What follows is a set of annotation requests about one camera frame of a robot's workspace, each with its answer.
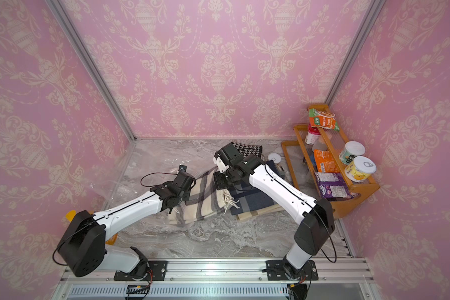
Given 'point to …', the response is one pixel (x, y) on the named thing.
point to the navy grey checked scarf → (252, 197)
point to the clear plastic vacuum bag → (140, 184)
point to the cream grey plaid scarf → (204, 200)
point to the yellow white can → (360, 169)
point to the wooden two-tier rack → (302, 162)
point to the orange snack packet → (325, 162)
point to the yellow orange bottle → (70, 215)
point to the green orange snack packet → (323, 119)
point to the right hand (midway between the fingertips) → (217, 183)
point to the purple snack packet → (332, 188)
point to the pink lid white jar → (312, 135)
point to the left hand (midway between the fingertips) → (183, 189)
